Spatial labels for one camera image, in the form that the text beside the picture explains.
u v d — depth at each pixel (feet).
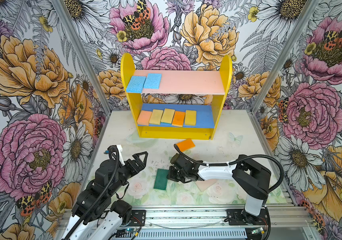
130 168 1.87
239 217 2.40
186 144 3.38
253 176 1.62
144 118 3.13
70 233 1.34
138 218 2.40
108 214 2.04
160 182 2.79
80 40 2.78
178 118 3.16
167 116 3.19
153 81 2.55
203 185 2.79
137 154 1.92
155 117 3.18
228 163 1.70
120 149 1.96
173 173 2.52
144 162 1.99
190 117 3.17
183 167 2.26
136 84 2.49
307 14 2.42
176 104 4.01
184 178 2.45
